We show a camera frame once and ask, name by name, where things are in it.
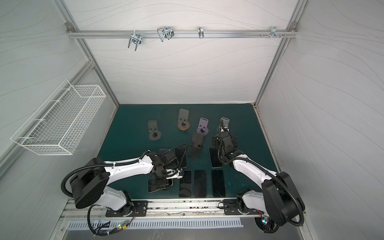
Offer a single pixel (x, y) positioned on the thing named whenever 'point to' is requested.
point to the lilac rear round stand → (202, 128)
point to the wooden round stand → (183, 124)
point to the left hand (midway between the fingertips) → (167, 178)
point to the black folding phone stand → (196, 146)
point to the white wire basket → (58, 124)
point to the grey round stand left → (154, 134)
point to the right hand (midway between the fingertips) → (226, 133)
